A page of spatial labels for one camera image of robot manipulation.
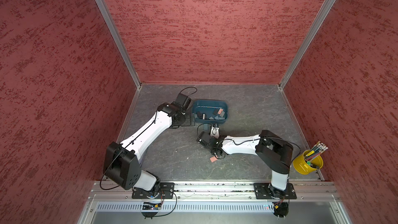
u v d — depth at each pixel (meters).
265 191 0.74
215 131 0.81
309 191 0.76
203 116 0.98
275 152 0.50
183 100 0.64
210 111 1.06
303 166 0.74
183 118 0.74
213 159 0.83
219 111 1.04
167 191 0.73
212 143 0.70
